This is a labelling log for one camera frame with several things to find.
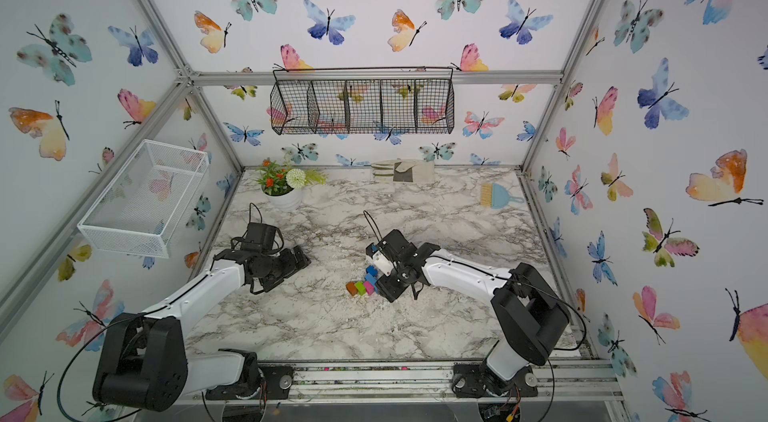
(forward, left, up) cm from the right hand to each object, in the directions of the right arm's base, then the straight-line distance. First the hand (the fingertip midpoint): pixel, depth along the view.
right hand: (389, 281), depth 85 cm
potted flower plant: (+29, +38, +4) cm, 48 cm away
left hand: (+4, +26, 0) cm, 26 cm away
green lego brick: (-1, +8, -3) cm, 9 cm away
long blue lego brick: (+4, +6, -4) cm, 8 cm away
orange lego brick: (0, +12, -4) cm, 12 cm away
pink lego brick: (-1, +6, -3) cm, 7 cm away
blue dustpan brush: (+37, -36, -5) cm, 52 cm away
